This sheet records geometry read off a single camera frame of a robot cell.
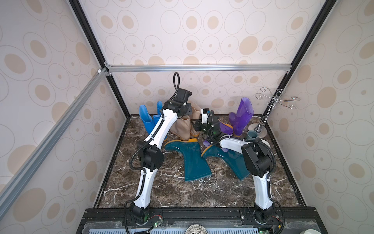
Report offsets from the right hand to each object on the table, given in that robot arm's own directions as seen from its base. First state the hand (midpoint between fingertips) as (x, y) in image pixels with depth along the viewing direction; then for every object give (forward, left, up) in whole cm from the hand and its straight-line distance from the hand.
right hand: (198, 118), depth 96 cm
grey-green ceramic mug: (-2, -38, -13) cm, 40 cm away
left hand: (0, +4, +9) cm, 10 cm away
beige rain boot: (-7, +11, -2) cm, 13 cm away
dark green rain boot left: (-26, +1, -15) cm, 30 cm away
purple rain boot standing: (+3, -28, -5) cm, 29 cm away
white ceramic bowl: (-7, -46, -15) cm, 49 cm away
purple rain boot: (+3, -18, -12) cm, 22 cm away
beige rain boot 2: (-4, +2, +10) cm, 11 cm away
